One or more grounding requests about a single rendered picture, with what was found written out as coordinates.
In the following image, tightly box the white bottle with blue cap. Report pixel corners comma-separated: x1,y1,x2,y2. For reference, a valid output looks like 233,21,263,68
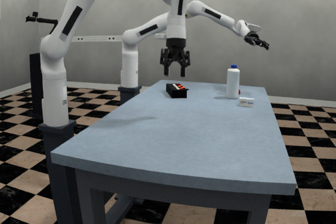
226,65,240,99

